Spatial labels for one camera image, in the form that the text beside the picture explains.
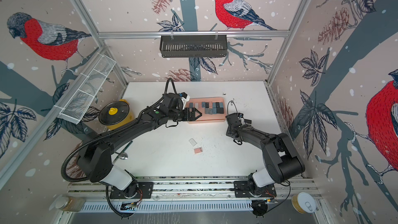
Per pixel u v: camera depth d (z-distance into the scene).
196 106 1.07
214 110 1.04
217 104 1.07
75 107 0.80
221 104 1.07
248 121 0.98
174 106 0.67
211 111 1.03
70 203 0.64
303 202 0.66
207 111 1.03
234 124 0.73
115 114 0.88
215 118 0.99
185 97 0.77
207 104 1.07
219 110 1.04
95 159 0.42
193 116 0.73
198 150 0.86
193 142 0.90
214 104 1.07
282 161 0.44
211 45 1.07
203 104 1.07
